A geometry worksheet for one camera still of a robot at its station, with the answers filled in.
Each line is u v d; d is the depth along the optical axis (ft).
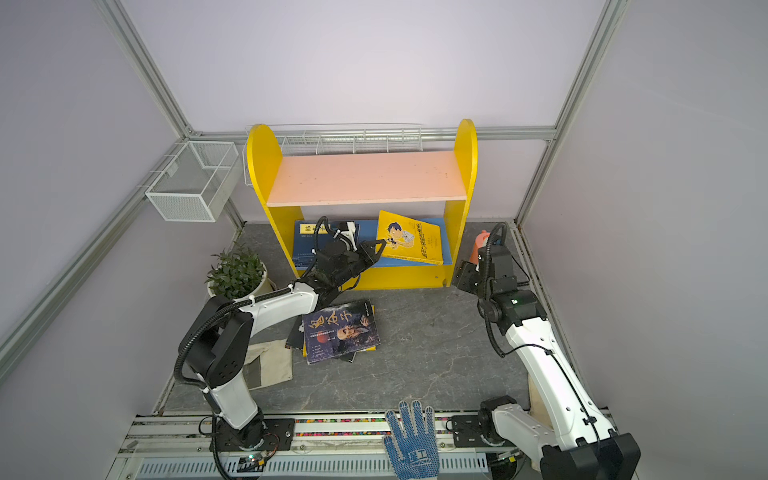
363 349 2.76
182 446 2.41
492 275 1.80
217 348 1.56
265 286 2.89
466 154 2.15
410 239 2.94
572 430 1.26
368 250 2.52
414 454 2.32
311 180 2.51
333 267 2.31
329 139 3.08
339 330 2.84
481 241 3.34
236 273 2.77
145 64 2.52
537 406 2.52
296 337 2.89
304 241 2.92
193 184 3.16
